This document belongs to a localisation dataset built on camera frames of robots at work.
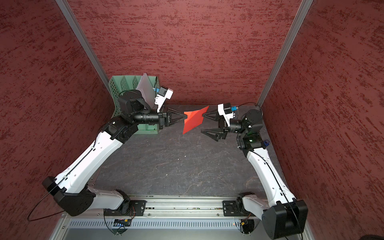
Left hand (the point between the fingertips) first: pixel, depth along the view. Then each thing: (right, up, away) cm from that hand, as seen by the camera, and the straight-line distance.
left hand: (184, 120), depth 55 cm
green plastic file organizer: (-48, +24, +43) cm, 68 cm away
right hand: (+7, -2, +5) cm, 9 cm away
